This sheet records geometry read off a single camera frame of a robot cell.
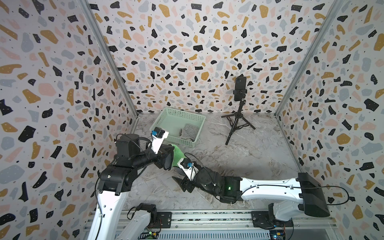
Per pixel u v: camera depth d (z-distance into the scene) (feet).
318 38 2.68
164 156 1.74
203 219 2.50
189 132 3.58
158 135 1.69
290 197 1.39
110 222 1.22
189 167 1.79
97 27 2.49
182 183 1.86
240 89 2.96
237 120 3.30
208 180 1.58
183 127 3.67
